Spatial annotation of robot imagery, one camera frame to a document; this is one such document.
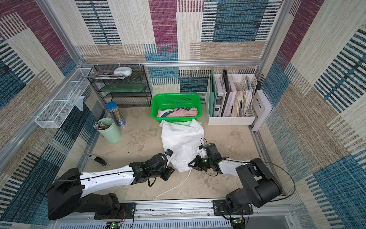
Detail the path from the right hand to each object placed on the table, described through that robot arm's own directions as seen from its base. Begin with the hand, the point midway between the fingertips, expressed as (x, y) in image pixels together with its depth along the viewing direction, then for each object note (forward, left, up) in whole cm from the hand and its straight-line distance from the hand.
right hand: (189, 163), depth 87 cm
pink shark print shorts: (+36, +7, +6) cm, 37 cm away
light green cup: (+18, +50, +5) cm, 54 cm away
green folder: (+31, -15, +28) cm, 44 cm away
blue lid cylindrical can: (+31, +48, +18) cm, 60 cm away
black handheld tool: (+2, +55, +3) cm, 55 cm away
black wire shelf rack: (+53, +44, +18) cm, 71 cm away
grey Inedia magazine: (+28, -49, +19) cm, 59 cm away
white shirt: (+16, +4, -1) cm, 17 cm away
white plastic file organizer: (+35, -28, +19) cm, 48 cm away
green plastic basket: (+54, +13, +1) cm, 55 cm away
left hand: (-4, +9, +3) cm, 11 cm away
